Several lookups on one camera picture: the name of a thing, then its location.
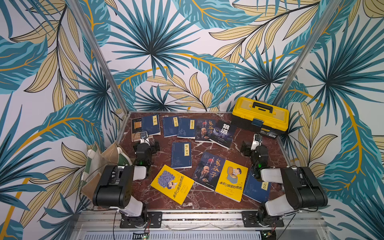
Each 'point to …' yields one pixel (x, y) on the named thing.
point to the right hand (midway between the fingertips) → (252, 142)
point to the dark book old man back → (203, 128)
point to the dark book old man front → (208, 171)
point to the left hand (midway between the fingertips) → (147, 140)
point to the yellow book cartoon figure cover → (232, 180)
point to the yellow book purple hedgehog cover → (172, 183)
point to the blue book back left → (151, 125)
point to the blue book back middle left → (171, 126)
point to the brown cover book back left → (136, 129)
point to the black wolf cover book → (223, 134)
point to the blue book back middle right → (186, 128)
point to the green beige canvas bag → (96, 161)
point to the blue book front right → (256, 190)
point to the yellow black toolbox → (260, 117)
